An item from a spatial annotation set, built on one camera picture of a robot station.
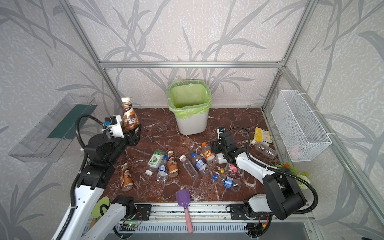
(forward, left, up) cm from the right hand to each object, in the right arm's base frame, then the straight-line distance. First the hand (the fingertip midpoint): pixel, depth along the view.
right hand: (216, 138), depth 91 cm
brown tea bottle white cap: (-17, +26, -5) cm, 31 cm away
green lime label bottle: (-11, +37, -6) cm, 39 cm away
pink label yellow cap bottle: (-17, -8, -6) cm, 19 cm away
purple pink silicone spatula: (-31, +19, -9) cm, 38 cm away
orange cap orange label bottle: (-9, +5, -5) cm, 11 cm away
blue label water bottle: (-16, +9, -4) cm, 19 cm away
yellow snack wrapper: (+7, -31, -9) cm, 33 cm away
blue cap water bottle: (-21, +31, -5) cm, 38 cm away
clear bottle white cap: (-17, +16, -3) cm, 24 cm away
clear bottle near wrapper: (-5, -30, -5) cm, 31 cm away
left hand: (-7, +37, +26) cm, 46 cm away
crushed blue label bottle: (-25, -5, -4) cm, 26 cm away
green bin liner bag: (+28, +19, +8) cm, 34 cm away
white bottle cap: (-19, +40, -6) cm, 44 cm away
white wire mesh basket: (-14, -33, +24) cm, 43 cm away
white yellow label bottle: (-12, -2, -4) cm, 12 cm away
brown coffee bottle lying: (-25, +49, -4) cm, 56 cm away
